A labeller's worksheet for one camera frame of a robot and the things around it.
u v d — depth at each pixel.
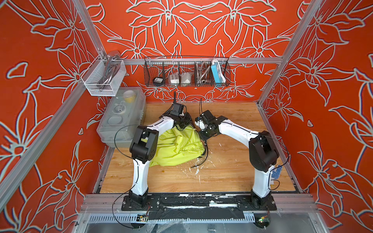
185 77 0.94
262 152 0.50
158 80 0.96
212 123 0.69
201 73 0.83
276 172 0.83
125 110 0.95
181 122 0.85
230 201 0.74
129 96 1.00
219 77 0.89
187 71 0.97
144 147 0.54
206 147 0.90
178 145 0.81
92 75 0.78
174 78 0.92
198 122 0.83
